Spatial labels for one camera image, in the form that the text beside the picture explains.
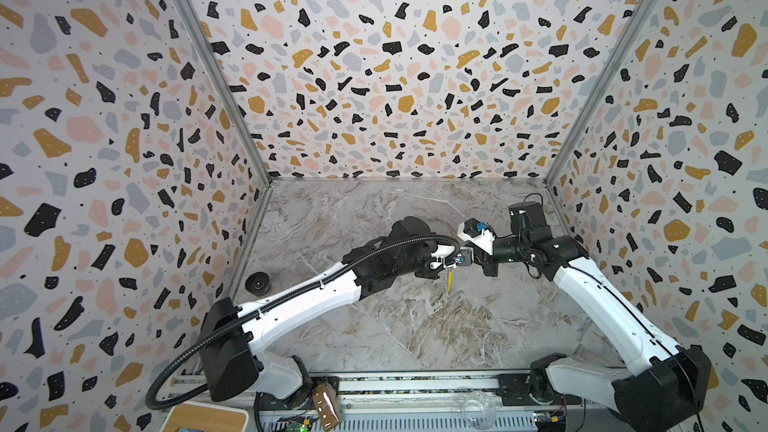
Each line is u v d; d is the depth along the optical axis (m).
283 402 0.62
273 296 0.44
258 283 0.80
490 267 0.65
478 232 0.62
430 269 0.62
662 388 0.38
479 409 0.72
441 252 0.59
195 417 0.65
